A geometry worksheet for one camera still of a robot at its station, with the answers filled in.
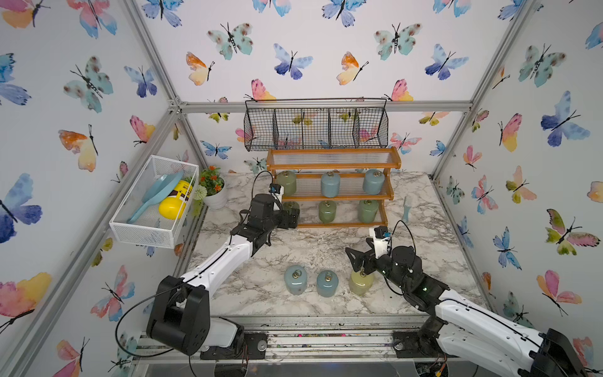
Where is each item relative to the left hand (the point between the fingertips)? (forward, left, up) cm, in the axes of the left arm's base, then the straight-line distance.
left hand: (288, 206), depth 86 cm
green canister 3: (+6, -15, -11) cm, 20 cm away
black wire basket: (+34, -11, +12) cm, 37 cm away
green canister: (+11, 0, +3) cm, 11 cm away
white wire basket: (-10, +38, +12) cm, 41 cm away
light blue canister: (-23, -2, -10) cm, 25 cm away
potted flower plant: (+16, +34, -7) cm, 38 cm away
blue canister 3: (+10, -32, +2) cm, 34 cm away
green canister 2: (+7, 0, -9) cm, 12 cm away
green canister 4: (+5, -31, -10) cm, 33 cm away
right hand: (-15, -23, -1) cm, 28 cm away
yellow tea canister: (-24, -24, -12) cm, 36 cm away
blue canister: (-24, -13, -11) cm, 29 cm away
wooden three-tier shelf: (+11, -8, +9) cm, 17 cm away
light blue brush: (+14, -53, -20) cm, 58 cm away
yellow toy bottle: (-9, +33, +13) cm, 36 cm away
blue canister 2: (+8, -16, +2) cm, 18 cm away
